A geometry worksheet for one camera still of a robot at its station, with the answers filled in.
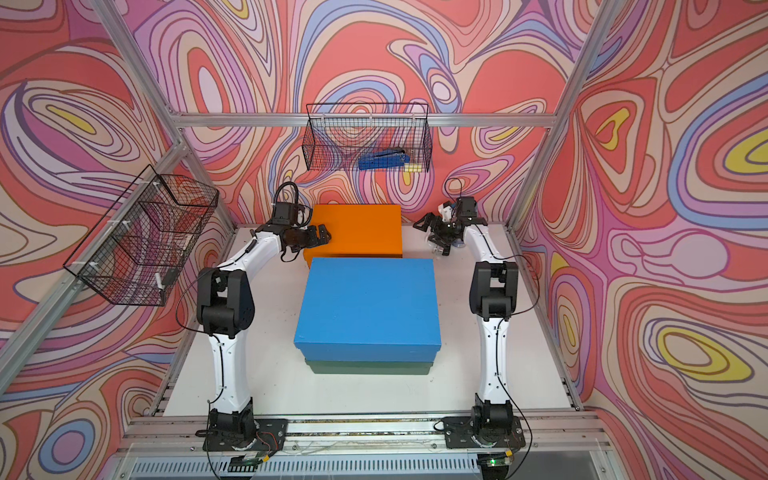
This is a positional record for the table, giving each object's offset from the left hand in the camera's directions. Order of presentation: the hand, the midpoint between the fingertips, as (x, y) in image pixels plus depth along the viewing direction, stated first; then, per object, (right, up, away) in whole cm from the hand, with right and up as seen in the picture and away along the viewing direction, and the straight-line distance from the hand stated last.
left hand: (323, 238), depth 102 cm
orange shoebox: (+12, +2, +2) cm, 12 cm away
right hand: (+35, +1, +2) cm, 35 cm away
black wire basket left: (-41, -6, -29) cm, 51 cm away
